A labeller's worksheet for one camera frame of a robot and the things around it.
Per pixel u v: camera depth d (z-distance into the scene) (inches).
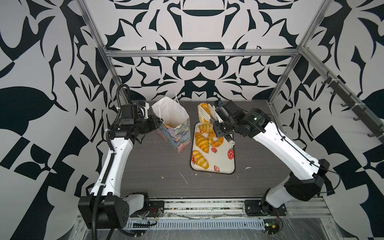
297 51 36.0
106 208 14.9
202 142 36.8
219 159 36.5
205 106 29.9
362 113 21.6
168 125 29.4
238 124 18.7
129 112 22.2
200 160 34.2
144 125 24.9
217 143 37.0
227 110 19.4
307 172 15.8
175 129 29.3
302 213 28.7
